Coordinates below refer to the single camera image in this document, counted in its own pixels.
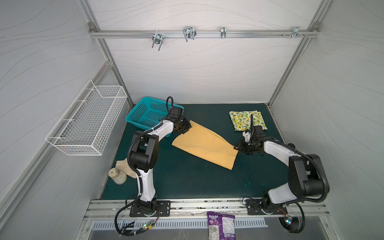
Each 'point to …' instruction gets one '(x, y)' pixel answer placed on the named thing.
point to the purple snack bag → (221, 227)
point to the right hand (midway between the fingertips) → (239, 144)
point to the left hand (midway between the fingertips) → (194, 124)
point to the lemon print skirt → (241, 120)
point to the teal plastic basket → (149, 112)
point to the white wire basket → (87, 126)
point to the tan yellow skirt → (203, 142)
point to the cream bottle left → (118, 177)
